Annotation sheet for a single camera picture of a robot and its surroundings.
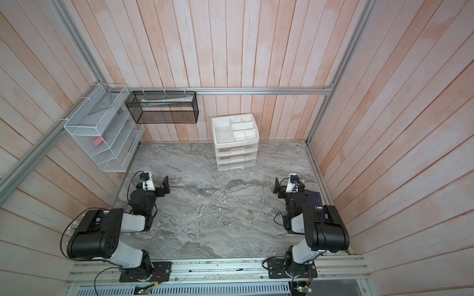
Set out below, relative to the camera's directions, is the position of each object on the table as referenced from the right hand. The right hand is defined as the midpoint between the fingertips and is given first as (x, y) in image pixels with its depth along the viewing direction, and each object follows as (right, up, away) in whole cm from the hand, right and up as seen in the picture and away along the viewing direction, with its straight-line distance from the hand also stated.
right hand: (286, 177), depth 90 cm
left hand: (-64, -1, +1) cm, 64 cm away
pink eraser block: (-89, +17, -8) cm, 91 cm away
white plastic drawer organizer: (-25, +19, +3) cm, 32 cm away
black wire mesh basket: (-69, +40, +17) cm, 81 cm away
